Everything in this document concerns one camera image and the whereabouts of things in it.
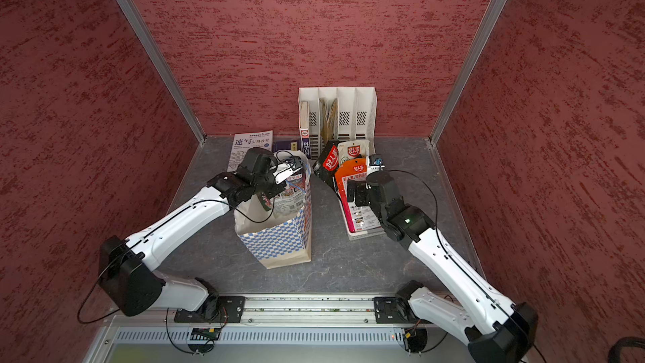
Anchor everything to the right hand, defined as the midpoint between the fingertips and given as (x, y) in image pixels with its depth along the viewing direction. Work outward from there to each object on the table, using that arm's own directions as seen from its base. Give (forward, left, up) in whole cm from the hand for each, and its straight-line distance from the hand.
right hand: (361, 185), depth 76 cm
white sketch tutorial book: (+41, +51, -21) cm, 68 cm away
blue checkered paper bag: (-15, +23, -1) cm, 27 cm away
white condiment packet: (+21, +2, -7) cm, 22 cm away
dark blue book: (+38, +28, -22) cm, 52 cm away
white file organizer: (+39, +6, -4) cm, 39 cm away
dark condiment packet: (-3, 0, -16) cm, 17 cm away
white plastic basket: (-8, 0, -20) cm, 21 cm away
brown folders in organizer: (+33, +10, -1) cm, 34 cm away
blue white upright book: (+24, +19, +1) cm, 31 cm away
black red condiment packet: (+11, +11, -3) cm, 16 cm away
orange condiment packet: (+13, +2, -8) cm, 15 cm away
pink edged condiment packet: (+3, +24, -13) cm, 27 cm away
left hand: (+6, +27, -3) cm, 28 cm away
